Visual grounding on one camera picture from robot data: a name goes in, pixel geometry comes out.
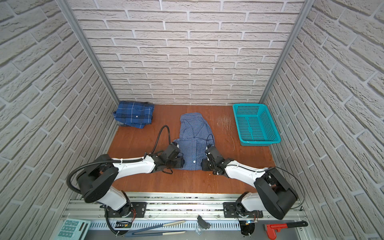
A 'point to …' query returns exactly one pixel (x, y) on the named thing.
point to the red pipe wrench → (270, 228)
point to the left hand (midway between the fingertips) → (183, 160)
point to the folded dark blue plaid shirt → (135, 114)
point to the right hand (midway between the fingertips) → (204, 163)
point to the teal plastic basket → (255, 126)
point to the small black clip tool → (202, 223)
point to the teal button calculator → (73, 229)
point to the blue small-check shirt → (196, 134)
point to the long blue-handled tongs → (138, 233)
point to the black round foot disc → (246, 229)
